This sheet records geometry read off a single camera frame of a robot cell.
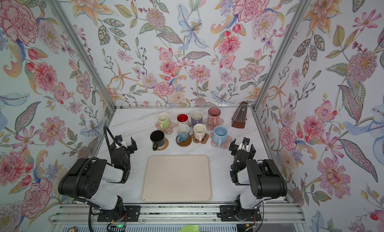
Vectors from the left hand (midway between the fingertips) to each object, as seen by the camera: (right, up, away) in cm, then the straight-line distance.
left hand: (126, 138), depth 90 cm
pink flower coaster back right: (+53, +6, +18) cm, 56 cm away
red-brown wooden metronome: (+72, +13, +14) cm, 75 cm away
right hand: (+71, -2, 0) cm, 71 cm away
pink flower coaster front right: (+61, -5, +9) cm, 62 cm away
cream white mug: (+45, +4, +9) cm, 46 cm away
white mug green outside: (+21, +11, +11) cm, 26 cm away
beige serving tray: (+34, -22, -5) cm, 40 cm away
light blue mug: (+58, +2, +7) cm, 58 cm away
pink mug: (+55, +15, +13) cm, 58 cm away
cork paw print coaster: (+47, -3, +8) cm, 48 cm away
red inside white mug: (+33, +12, +17) cm, 39 cm away
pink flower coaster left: (+26, +7, +20) cm, 33 cm away
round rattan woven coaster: (+22, -6, +8) cm, 25 cm away
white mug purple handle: (+43, +14, +16) cm, 48 cm away
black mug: (+19, 0, +2) cm, 19 cm away
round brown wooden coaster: (+35, -4, +8) cm, 36 cm away
